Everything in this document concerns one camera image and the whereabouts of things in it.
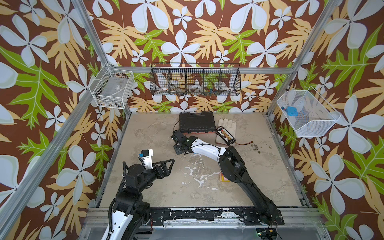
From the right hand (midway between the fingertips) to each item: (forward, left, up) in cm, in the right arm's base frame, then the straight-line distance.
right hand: (177, 147), depth 100 cm
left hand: (-20, +2, +20) cm, 28 cm away
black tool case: (+23, -15, 0) cm, 27 cm away
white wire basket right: (0, -75, +30) cm, 80 cm away
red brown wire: (+4, -52, -2) cm, 52 cm away
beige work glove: (+18, -39, 0) cm, 43 cm away
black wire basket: (+34, -13, +30) cm, 47 cm away
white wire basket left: (+20, +37, +34) cm, 54 cm away
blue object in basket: (+8, -69, +25) cm, 74 cm away
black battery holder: (+5, -35, +2) cm, 36 cm away
